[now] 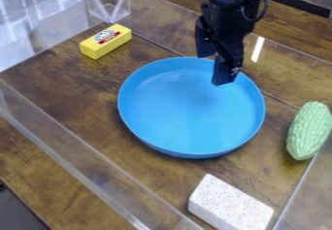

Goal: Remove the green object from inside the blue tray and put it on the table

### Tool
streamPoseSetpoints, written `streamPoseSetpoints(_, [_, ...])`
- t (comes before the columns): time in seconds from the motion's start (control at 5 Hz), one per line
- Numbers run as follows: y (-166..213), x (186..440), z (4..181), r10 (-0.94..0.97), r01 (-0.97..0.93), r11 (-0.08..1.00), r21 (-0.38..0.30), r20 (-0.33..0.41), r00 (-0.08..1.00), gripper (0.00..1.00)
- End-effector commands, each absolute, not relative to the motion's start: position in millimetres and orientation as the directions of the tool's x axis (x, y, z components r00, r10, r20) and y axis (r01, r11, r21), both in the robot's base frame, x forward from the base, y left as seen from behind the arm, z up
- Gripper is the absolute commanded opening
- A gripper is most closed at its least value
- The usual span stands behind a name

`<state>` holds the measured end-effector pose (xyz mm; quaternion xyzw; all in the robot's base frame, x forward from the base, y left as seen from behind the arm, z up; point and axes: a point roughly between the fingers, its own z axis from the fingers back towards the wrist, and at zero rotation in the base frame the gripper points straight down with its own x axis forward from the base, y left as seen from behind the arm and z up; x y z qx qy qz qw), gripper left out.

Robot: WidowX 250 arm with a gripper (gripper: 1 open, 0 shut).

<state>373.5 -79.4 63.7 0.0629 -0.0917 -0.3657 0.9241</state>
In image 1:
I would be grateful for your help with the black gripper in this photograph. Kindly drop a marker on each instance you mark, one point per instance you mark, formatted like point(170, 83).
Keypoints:
point(224, 24)

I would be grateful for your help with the clear acrylic corner bracket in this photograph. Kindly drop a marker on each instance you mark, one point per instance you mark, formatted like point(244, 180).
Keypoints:
point(109, 10)

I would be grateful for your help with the white speckled foam block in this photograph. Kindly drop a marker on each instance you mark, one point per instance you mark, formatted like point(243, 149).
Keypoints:
point(225, 207)

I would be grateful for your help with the yellow butter block toy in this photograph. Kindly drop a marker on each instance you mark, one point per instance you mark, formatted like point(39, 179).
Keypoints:
point(106, 41)

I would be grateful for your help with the clear acrylic enclosure wall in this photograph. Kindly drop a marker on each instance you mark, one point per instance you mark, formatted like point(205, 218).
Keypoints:
point(81, 169)

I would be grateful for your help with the green bitter gourd toy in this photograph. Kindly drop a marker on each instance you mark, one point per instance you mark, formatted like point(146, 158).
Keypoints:
point(308, 130)

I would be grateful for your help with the round blue plastic tray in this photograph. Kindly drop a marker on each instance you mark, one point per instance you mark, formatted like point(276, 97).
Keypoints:
point(184, 116)

